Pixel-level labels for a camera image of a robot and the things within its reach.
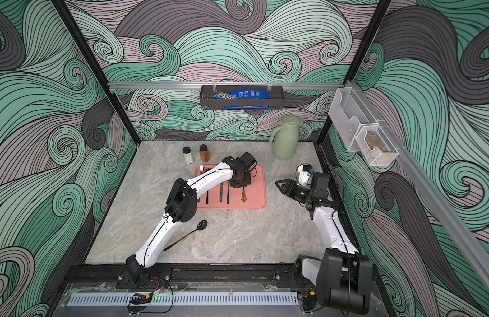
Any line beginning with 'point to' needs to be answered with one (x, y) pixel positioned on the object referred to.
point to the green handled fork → (201, 169)
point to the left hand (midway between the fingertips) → (249, 181)
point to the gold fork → (244, 197)
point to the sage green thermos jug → (285, 138)
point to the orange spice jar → (204, 153)
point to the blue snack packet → (243, 94)
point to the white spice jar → (186, 150)
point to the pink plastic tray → (226, 197)
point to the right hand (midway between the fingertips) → (282, 184)
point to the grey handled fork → (221, 193)
